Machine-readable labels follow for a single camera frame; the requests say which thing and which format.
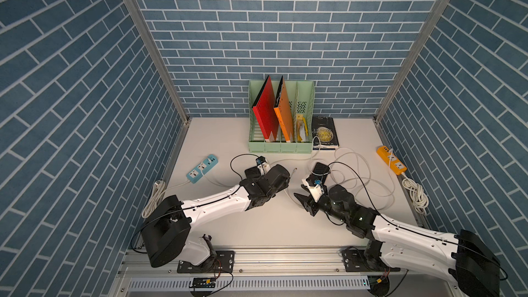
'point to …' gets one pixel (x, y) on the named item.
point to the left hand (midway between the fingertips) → (290, 180)
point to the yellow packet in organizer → (302, 128)
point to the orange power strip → (396, 165)
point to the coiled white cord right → (419, 199)
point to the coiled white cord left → (159, 190)
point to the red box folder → (265, 112)
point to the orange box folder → (283, 111)
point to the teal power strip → (207, 163)
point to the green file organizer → (300, 103)
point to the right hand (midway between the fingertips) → (300, 191)
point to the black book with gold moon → (324, 133)
